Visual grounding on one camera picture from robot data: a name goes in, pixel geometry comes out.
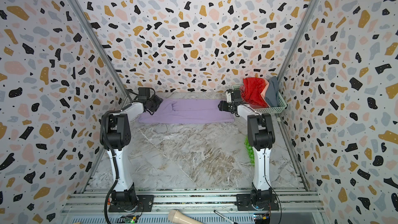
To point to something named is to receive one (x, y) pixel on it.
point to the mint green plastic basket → (282, 103)
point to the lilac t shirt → (183, 110)
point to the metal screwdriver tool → (233, 222)
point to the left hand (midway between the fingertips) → (162, 97)
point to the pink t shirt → (259, 101)
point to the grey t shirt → (271, 95)
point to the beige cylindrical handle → (176, 216)
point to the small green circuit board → (129, 219)
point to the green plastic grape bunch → (250, 151)
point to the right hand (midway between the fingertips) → (220, 102)
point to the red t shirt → (251, 92)
